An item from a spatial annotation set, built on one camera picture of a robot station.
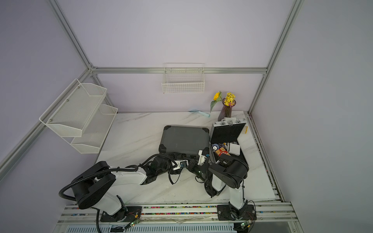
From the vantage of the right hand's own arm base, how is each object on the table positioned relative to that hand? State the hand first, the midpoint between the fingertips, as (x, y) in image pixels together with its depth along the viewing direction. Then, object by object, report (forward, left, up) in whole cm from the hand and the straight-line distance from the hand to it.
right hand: (185, 161), depth 88 cm
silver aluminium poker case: (+19, -28, -3) cm, 34 cm away
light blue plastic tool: (+45, -14, -3) cm, 47 cm away
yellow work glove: (+27, -47, -4) cm, 54 cm away
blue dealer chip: (+12, -21, 0) cm, 24 cm away
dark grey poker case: (+12, -2, +4) cm, 13 cm away
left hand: (+1, +3, +1) cm, 4 cm away
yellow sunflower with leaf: (+36, -22, +20) cm, 47 cm away
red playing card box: (+8, -24, -1) cm, 25 cm away
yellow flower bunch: (+35, -31, +20) cm, 50 cm away
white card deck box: (+9, -33, -2) cm, 34 cm away
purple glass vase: (+33, -30, +10) cm, 46 cm away
